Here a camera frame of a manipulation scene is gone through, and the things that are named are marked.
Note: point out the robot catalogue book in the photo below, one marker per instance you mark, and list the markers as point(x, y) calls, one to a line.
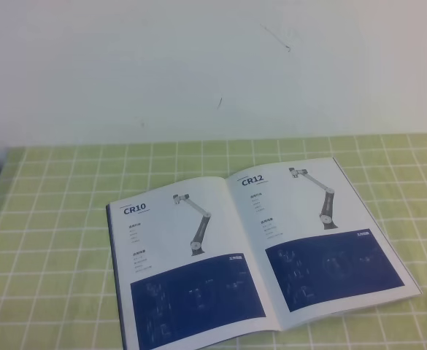
point(269, 248)

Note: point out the green checked tablecloth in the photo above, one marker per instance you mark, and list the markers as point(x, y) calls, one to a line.
point(57, 288)

